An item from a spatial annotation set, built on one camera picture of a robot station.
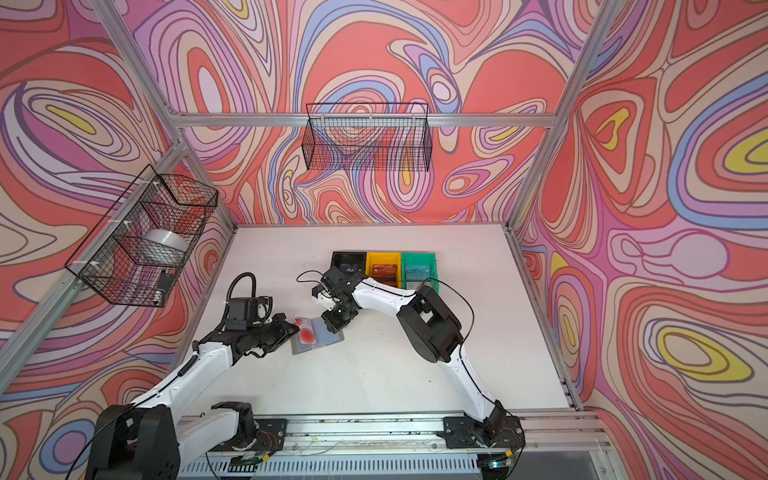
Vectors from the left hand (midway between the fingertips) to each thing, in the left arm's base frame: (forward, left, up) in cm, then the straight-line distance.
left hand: (302, 325), depth 86 cm
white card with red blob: (-1, -1, -3) cm, 3 cm away
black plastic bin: (+27, -11, -6) cm, 30 cm away
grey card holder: (0, -5, -6) cm, 8 cm away
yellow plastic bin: (+27, -24, -3) cm, 36 cm away
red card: (+22, -25, -5) cm, 34 cm away
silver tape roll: (+8, +29, +27) cm, 40 cm away
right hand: (+1, -9, -7) cm, 11 cm away
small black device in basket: (+3, +30, +19) cm, 36 cm away
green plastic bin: (+22, -36, -4) cm, 43 cm away
